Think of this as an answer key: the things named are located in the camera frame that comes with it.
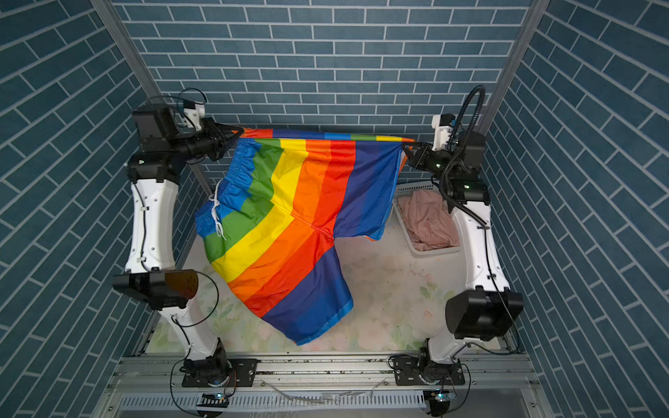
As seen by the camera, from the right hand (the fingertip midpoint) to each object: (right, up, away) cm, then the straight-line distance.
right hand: (404, 141), depth 70 cm
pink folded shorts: (+15, -23, +27) cm, 39 cm away
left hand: (-43, +3, -3) cm, 44 cm away
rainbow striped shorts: (-36, -17, -1) cm, 40 cm away
